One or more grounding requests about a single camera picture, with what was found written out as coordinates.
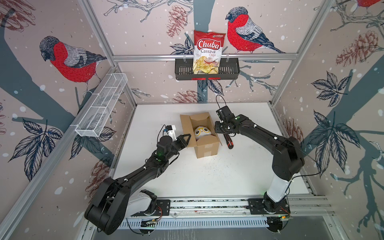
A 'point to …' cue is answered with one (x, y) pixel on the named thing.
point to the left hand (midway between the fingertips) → (192, 136)
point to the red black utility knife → (229, 141)
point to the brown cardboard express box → (207, 146)
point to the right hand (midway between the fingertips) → (214, 131)
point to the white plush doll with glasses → (200, 131)
